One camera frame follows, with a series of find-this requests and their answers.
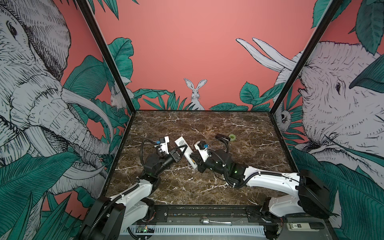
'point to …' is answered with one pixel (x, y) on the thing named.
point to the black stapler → (220, 136)
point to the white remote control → (181, 142)
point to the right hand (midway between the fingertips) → (189, 155)
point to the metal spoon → (205, 220)
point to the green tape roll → (232, 137)
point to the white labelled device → (311, 226)
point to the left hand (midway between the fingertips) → (187, 146)
